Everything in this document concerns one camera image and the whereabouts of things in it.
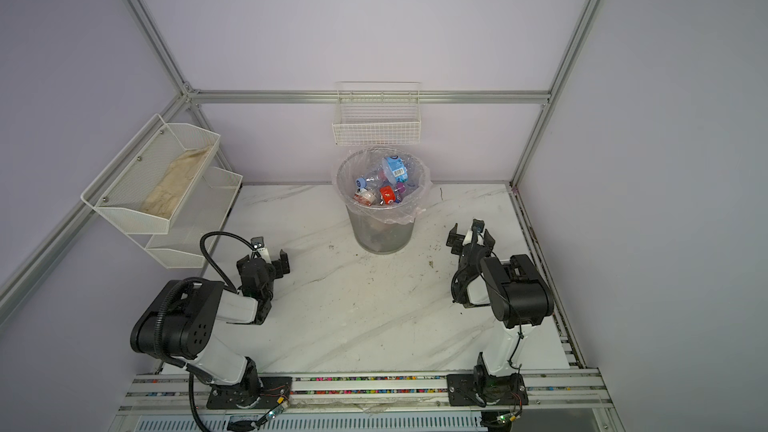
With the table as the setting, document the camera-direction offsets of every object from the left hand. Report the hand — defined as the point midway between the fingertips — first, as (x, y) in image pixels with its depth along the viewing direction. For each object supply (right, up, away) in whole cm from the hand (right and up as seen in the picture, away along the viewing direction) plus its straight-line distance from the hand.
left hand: (264, 254), depth 94 cm
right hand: (+66, +9, 0) cm, 67 cm away
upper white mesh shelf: (-24, +22, -16) cm, 36 cm away
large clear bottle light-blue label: (+42, +26, -6) cm, 50 cm away
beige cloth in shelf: (-18, +19, -17) cm, 31 cm away
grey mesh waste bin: (+35, +5, +2) cm, 36 cm away
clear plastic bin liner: (+32, +30, -1) cm, 43 cm away
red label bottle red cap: (+33, +18, -6) cm, 38 cm away
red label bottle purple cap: (+40, +18, -10) cm, 45 cm away
